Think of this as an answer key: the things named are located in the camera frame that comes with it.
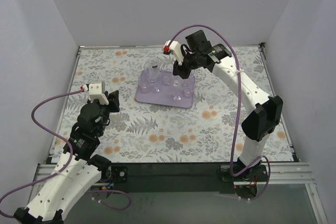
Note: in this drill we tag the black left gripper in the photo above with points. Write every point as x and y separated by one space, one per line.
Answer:
113 102

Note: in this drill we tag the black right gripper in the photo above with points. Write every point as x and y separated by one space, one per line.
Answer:
182 68

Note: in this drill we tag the clear stemmed glass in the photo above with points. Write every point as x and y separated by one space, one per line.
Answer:
154 70

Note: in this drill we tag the tall clear glass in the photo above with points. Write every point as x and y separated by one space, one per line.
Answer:
177 84

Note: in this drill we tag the clear wine glass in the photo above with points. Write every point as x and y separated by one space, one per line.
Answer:
156 87

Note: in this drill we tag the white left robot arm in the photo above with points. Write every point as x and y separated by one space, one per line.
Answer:
78 167

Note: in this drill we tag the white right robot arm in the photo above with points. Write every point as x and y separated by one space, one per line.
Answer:
258 113

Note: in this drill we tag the lilac rectangular plastic tray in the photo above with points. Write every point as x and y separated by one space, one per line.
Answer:
163 97

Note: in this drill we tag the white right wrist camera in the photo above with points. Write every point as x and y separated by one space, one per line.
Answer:
174 47

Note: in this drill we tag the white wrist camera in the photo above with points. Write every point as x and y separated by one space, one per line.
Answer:
97 92
174 47

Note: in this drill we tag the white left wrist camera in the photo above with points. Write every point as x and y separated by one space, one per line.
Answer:
97 92

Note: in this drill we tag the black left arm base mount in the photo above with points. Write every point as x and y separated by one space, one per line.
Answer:
115 174

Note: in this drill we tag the aluminium table frame rail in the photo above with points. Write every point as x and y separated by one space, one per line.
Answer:
202 177

